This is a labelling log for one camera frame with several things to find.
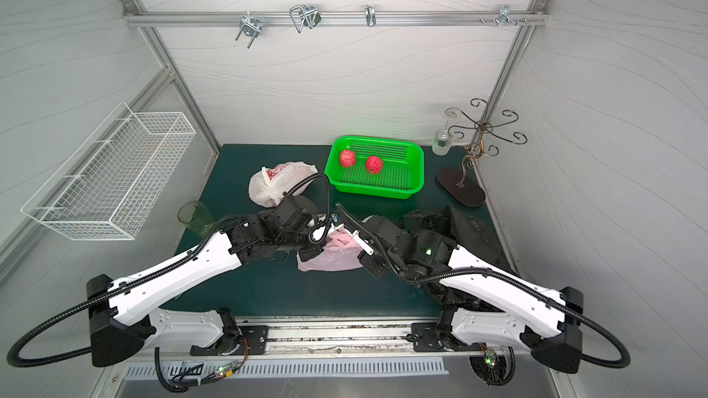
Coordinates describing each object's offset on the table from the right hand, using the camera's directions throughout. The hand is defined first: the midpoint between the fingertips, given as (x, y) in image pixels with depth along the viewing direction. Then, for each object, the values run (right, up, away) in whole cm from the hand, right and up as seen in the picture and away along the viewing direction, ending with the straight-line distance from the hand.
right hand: (366, 246), depth 70 cm
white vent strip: (-47, -34, +1) cm, 58 cm away
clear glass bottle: (+27, +30, +25) cm, 48 cm away
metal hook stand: (+35, +16, +37) cm, 54 cm away
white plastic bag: (-34, +15, +24) cm, 44 cm away
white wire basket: (-66, +16, -2) cm, 67 cm away
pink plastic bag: (-7, -3, +5) cm, 9 cm away
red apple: (+4, +23, +37) cm, 44 cm away
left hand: (-10, +2, +2) cm, 11 cm away
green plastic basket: (+16, +19, +41) cm, 48 cm away
